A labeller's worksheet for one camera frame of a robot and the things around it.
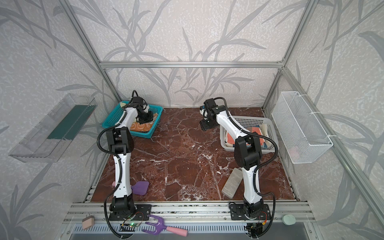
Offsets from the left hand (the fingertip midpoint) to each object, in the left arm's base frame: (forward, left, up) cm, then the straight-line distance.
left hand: (154, 113), depth 109 cm
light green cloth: (+7, +25, +2) cm, 26 cm away
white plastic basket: (-8, -69, +2) cm, 69 cm away
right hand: (-12, -38, +7) cm, 41 cm away
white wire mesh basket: (-38, -77, +31) cm, 91 cm away
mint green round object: (-64, -77, -2) cm, 100 cm away
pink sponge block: (-66, +18, -3) cm, 68 cm away
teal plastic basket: (-6, +28, -1) cm, 29 cm away
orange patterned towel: (-10, +5, -3) cm, 12 cm away
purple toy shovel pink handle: (-50, -2, -4) cm, 51 cm away
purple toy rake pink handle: (-68, -16, -4) cm, 70 cm away
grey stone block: (-48, -52, -2) cm, 71 cm away
